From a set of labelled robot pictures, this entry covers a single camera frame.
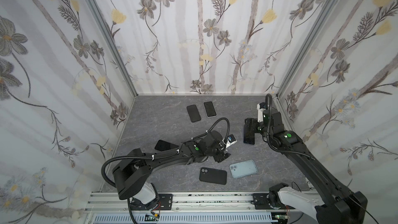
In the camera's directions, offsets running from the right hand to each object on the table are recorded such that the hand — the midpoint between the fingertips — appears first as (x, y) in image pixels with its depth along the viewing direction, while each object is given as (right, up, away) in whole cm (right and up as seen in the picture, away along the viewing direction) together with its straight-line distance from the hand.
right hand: (250, 117), depth 77 cm
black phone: (-19, +4, +32) cm, 38 cm away
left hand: (-13, -14, +2) cm, 19 cm away
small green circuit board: (-50, -48, -5) cm, 69 cm away
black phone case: (-31, +1, +35) cm, 47 cm away
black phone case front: (-19, -32, +5) cm, 37 cm away
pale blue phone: (-1, -29, +9) cm, 30 cm away
